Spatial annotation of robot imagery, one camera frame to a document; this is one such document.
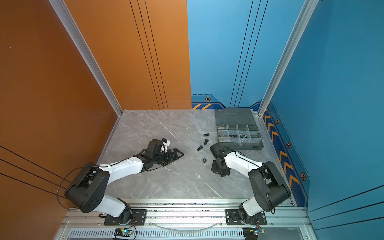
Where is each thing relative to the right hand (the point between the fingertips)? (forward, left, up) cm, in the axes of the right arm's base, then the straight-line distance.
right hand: (215, 172), depth 89 cm
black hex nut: (+8, +7, +1) cm, 10 cm away
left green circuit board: (-30, +45, 0) cm, 54 cm away
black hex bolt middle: (+22, +4, +2) cm, 22 cm away
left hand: (+7, +21, +8) cm, 23 cm away
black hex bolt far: (+27, +4, +2) cm, 27 cm away
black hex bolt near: (+16, +9, +1) cm, 19 cm away
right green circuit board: (-30, -15, -1) cm, 33 cm away
